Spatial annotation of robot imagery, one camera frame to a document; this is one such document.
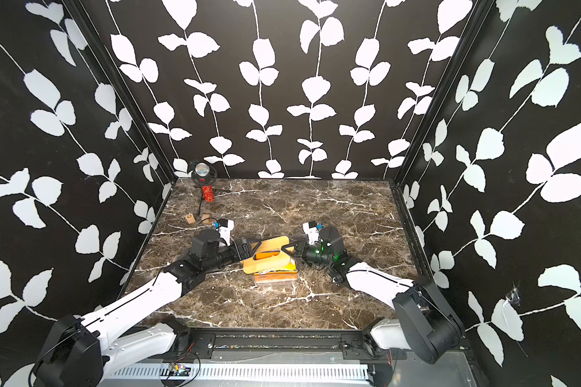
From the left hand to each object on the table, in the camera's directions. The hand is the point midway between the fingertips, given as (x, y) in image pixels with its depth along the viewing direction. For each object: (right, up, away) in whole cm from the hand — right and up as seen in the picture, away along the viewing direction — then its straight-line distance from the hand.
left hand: (255, 242), depth 80 cm
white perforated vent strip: (-6, -37, -10) cm, 39 cm away
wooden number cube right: (-26, +7, +23) cm, 36 cm away
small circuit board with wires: (-22, -36, -10) cm, 44 cm away
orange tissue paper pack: (+7, -13, +4) cm, 15 cm away
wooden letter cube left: (-33, +6, +23) cm, 41 cm away
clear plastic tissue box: (+6, -13, +4) cm, 15 cm away
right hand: (+9, -2, -1) cm, 10 cm away
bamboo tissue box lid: (+5, -5, +2) cm, 7 cm away
